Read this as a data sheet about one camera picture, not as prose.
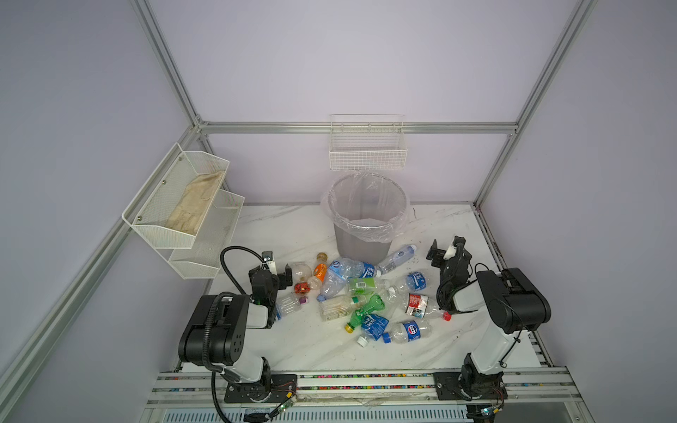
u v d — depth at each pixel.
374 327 0.80
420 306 0.86
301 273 0.95
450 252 0.84
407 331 0.79
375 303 0.86
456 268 0.75
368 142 0.95
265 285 0.72
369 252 0.99
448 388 0.73
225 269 0.69
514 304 0.49
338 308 0.87
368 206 1.00
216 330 0.43
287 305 0.85
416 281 0.90
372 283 0.90
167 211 0.77
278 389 0.74
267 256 0.81
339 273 0.92
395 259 1.01
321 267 0.93
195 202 0.80
